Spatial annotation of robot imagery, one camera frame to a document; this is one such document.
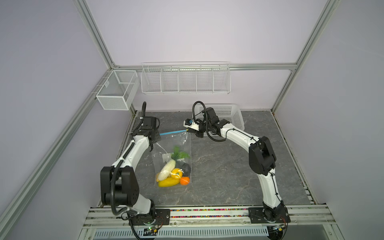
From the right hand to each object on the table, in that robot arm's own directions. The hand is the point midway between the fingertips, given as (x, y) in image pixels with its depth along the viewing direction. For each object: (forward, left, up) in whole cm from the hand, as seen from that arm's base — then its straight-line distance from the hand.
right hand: (189, 128), depth 91 cm
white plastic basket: (+25, -31, -11) cm, 41 cm away
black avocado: (-23, +1, -8) cm, 24 cm away
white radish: (-25, +11, -4) cm, 28 cm away
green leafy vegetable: (-16, +6, -4) cm, 17 cm away
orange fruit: (-29, +2, -8) cm, 30 cm away
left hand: (-7, +21, -1) cm, 22 cm away
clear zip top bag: (-10, +16, -8) cm, 21 cm away
